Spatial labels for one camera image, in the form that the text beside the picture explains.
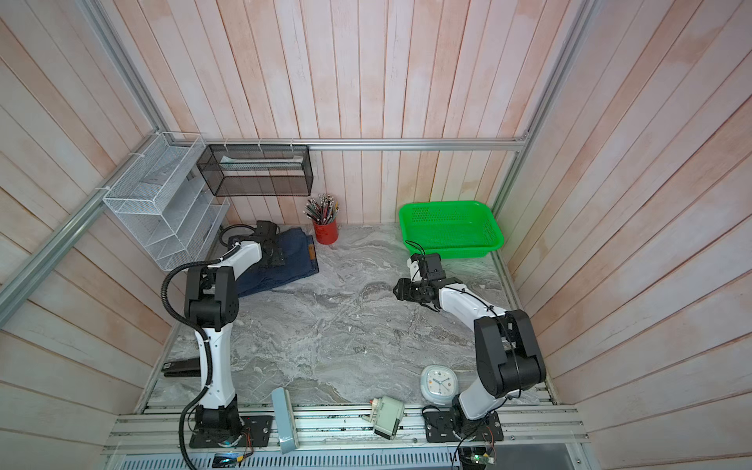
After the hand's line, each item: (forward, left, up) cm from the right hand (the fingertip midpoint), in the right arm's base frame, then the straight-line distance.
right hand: (401, 288), depth 94 cm
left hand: (+12, +49, -4) cm, 51 cm away
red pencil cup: (+25, +28, -1) cm, 37 cm away
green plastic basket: (+33, -22, -6) cm, 40 cm away
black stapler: (-25, +65, -6) cm, 70 cm away
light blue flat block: (-35, +31, 0) cm, 47 cm away
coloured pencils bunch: (+28, +28, +10) cm, 41 cm away
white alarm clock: (-28, -10, -4) cm, 30 cm away
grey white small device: (-36, +5, -1) cm, 37 cm away
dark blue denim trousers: (+13, +37, -4) cm, 39 cm away
